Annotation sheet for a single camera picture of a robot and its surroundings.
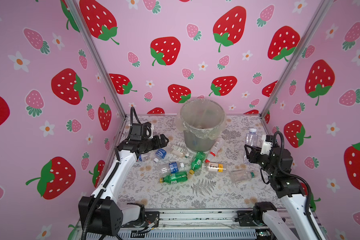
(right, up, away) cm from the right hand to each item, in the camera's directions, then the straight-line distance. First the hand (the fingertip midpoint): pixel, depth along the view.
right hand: (248, 145), depth 73 cm
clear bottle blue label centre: (-40, -15, +13) cm, 45 cm away
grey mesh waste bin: (-25, -1, +18) cm, 31 cm away
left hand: (-44, +2, +7) cm, 45 cm away
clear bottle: (+3, +3, +3) cm, 5 cm away
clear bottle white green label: (-34, -7, +22) cm, 41 cm away
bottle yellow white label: (-14, -14, +13) cm, 24 cm away
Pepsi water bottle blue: (-59, -10, +22) cm, 64 cm away
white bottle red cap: (-11, -4, +22) cm, 25 cm away
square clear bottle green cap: (+1, -20, +15) cm, 25 cm away
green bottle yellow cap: (-37, -19, +9) cm, 43 cm away
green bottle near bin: (-24, -11, +15) cm, 31 cm away
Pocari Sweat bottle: (-47, -8, +19) cm, 52 cm away
